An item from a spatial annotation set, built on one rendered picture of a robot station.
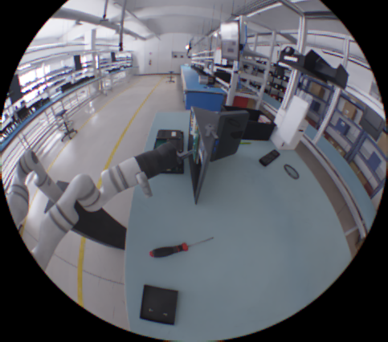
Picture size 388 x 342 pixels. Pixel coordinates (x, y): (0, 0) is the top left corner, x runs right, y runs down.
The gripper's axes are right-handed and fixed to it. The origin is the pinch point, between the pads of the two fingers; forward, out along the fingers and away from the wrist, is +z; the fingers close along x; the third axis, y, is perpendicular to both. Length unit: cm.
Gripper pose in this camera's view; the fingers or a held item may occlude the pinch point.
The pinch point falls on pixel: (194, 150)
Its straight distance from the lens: 40.8
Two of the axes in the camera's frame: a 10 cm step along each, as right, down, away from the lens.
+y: -6.4, -5.3, 5.5
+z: 7.6, -3.6, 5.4
